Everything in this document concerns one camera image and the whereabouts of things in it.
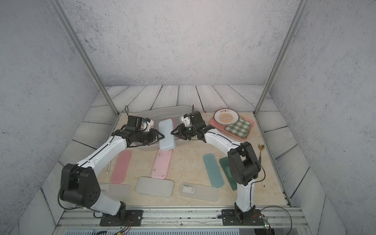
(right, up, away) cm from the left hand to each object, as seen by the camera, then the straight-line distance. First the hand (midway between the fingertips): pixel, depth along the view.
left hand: (165, 137), depth 84 cm
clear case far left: (-24, -30, -3) cm, 38 cm away
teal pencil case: (+28, -21, +5) cm, 36 cm away
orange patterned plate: (+43, +13, +34) cm, 56 cm away
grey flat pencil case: (-4, -28, -1) cm, 28 cm away
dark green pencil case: (+36, -18, +8) cm, 41 cm away
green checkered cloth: (+52, +4, +25) cm, 58 cm away
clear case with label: (+20, -30, -3) cm, 36 cm away
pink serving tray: (+31, +8, +27) cm, 42 cm away
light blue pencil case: (0, +5, +4) cm, 7 cm away
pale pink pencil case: (-3, -17, +8) cm, 19 cm away
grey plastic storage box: (-6, -4, -2) cm, 8 cm away
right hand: (+4, +2, 0) cm, 4 cm away
